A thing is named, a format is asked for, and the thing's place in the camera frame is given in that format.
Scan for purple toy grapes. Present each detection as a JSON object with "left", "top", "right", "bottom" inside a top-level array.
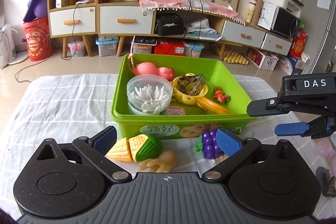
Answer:
[{"left": 195, "top": 129, "right": 225, "bottom": 159}]

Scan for toy corn with green husk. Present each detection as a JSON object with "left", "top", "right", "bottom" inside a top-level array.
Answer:
[{"left": 105, "top": 134, "right": 163, "bottom": 162}]

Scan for orange toy figure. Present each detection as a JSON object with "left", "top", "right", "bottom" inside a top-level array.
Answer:
[{"left": 213, "top": 86, "right": 231, "bottom": 103}]

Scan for clear cotton swab jar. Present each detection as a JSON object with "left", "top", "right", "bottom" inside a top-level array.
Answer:
[{"left": 126, "top": 75, "right": 173, "bottom": 115}]

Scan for amber rubber hand toy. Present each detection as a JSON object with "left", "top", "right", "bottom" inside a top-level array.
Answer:
[{"left": 138, "top": 150, "right": 178, "bottom": 173}]

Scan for yellow toy pot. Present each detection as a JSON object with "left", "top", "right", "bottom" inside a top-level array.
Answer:
[{"left": 172, "top": 73, "right": 209, "bottom": 106}]

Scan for pink toy pig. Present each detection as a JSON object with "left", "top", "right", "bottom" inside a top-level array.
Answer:
[{"left": 127, "top": 53, "right": 174, "bottom": 81}]

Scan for white toy box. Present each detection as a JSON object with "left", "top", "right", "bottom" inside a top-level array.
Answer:
[{"left": 245, "top": 47, "right": 278, "bottom": 71}]

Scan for green plastic storage bin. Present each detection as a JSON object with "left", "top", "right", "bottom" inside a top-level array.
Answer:
[{"left": 112, "top": 54, "right": 253, "bottom": 139}]

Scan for white microwave oven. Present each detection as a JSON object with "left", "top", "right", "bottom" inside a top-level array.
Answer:
[{"left": 257, "top": 0, "right": 304, "bottom": 39}]

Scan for yellow egg tray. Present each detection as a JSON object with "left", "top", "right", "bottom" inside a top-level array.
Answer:
[{"left": 215, "top": 48, "right": 249, "bottom": 65}]

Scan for red cardboard box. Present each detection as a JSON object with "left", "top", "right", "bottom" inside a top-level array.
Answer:
[{"left": 154, "top": 38, "right": 185, "bottom": 56}]

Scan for red printed bucket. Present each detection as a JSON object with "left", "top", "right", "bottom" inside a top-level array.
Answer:
[{"left": 23, "top": 17, "right": 52, "bottom": 62}]

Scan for white paper bag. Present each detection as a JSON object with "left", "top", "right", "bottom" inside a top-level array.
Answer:
[{"left": 0, "top": 23, "right": 16, "bottom": 69}]

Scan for black case on shelf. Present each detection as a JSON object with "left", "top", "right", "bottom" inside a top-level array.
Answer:
[{"left": 154, "top": 13, "right": 184, "bottom": 36}]

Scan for wooden tv cabinet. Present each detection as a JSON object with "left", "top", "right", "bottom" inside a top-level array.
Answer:
[{"left": 47, "top": 0, "right": 291, "bottom": 57}]

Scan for pink lace cloth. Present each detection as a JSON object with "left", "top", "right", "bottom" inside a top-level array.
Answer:
[{"left": 139, "top": 0, "right": 246, "bottom": 26}]

